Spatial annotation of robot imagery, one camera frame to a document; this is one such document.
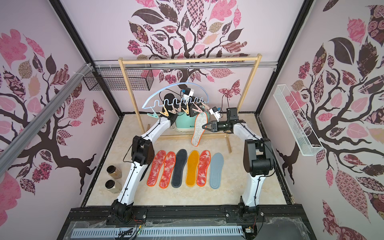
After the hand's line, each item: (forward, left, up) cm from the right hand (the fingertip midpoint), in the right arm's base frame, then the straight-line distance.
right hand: (202, 128), depth 88 cm
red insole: (-11, -1, -18) cm, 21 cm away
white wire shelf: (-18, -45, +13) cm, 51 cm away
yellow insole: (-16, +7, -16) cm, 24 cm away
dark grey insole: (-10, +14, -17) cm, 24 cm away
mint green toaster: (+11, +12, -7) cm, 18 cm away
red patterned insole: (-13, +21, -17) cm, 30 cm away
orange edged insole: (+3, +1, +5) cm, 5 cm away
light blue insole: (-15, -8, -19) cm, 25 cm away
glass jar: (-30, +48, -9) cm, 57 cm away
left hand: (+7, 0, +12) cm, 14 cm away
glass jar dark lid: (-23, +50, -9) cm, 56 cm away
